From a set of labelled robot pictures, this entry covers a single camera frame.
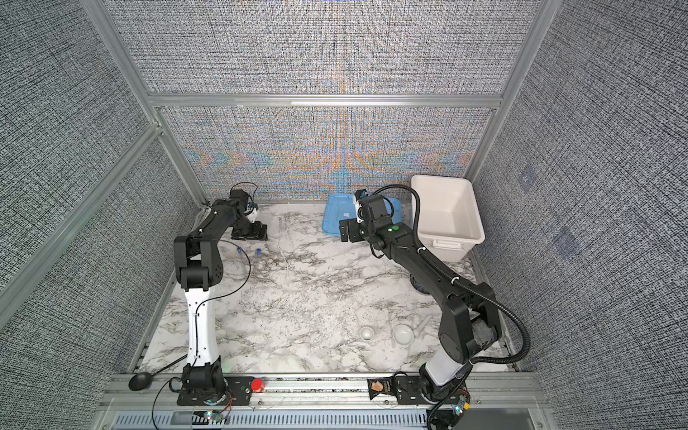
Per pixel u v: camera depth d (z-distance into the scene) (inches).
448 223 43.0
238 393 28.8
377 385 28.8
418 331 32.9
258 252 40.7
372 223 25.0
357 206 29.7
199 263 25.1
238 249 40.6
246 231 37.2
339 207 46.2
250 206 39.4
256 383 30.4
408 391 28.8
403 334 32.5
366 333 32.6
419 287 36.1
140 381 29.5
